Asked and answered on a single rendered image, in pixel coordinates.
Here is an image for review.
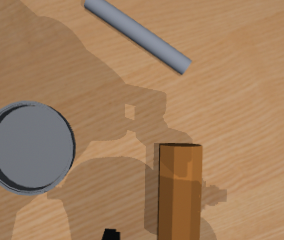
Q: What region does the grey cylinder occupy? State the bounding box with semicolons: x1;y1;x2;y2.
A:
84;0;192;75

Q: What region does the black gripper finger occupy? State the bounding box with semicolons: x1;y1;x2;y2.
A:
102;229;120;240

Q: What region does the orange-brown faceted cylinder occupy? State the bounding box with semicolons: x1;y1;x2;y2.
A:
157;143;203;240

